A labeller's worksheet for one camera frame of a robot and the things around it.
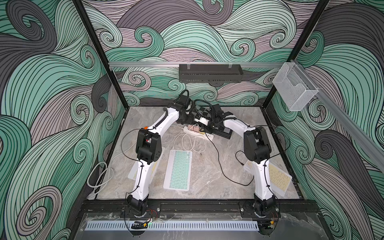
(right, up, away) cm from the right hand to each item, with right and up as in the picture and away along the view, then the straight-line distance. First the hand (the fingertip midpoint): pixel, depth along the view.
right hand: (204, 127), depth 102 cm
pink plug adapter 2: (-6, 0, -3) cm, 6 cm away
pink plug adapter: (-10, +1, -2) cm, 10 cm away
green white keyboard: (-17, -25, -16) cm, 35 cm away
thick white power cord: (-65, -27, -13) cm, 72 cm away
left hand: (-10, +6, -6) cm, 13 cm away
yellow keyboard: (+41, -28, -18) cm, 54 cm away
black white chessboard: (+11, -1, 0) cm, 11 cm away
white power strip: (-8, -3, 0) cm, 9 cm away
